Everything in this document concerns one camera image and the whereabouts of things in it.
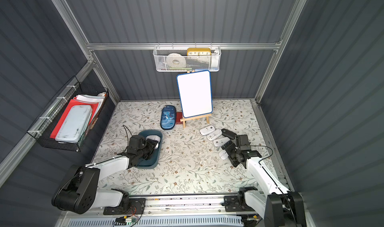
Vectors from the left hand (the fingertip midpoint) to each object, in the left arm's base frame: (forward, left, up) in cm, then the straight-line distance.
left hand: (157, 144), depth 91 cm
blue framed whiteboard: (+25, -23, +21) cm, 40 cm away
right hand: (-5, -42, +2) cm, 43 cm away
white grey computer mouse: (+6, +3, -1) cm, 7 cm away
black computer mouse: (+9, -46, -3) cm, 47 cm away
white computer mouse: (+12, -31, -2) cm, 34 cm away
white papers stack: (+14, +32, +26) cm, 44 cm away
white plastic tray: (-4, +32, +27) cm, 42 cm away
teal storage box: (-10, +1, -2) cm, 10 cm away
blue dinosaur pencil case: (+22, -4, 0) cm, 22 cm away
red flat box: (+25, -11, -2) cm, 27 cm away
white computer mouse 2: (+7, -36, -1) cm, 37 cm away
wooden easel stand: (+19, -25, +3) cm, 31 cm away
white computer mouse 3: (-6, -40, -2) cm, 41 cm away
